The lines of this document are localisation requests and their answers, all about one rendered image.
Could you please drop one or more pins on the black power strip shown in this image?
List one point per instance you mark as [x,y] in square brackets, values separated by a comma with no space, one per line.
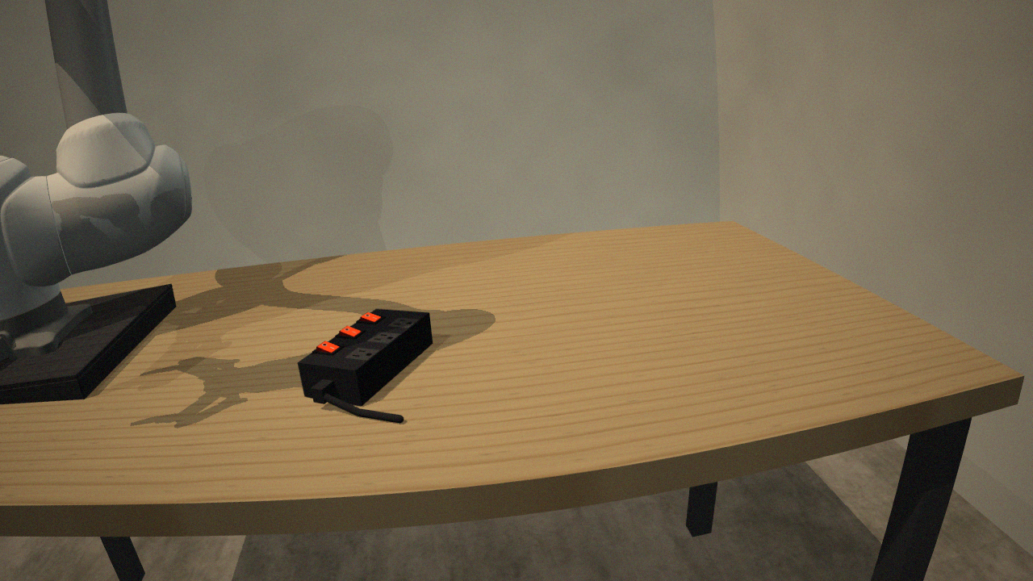
[363,358]

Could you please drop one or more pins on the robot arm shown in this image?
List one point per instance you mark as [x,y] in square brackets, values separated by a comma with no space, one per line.
[114,196]

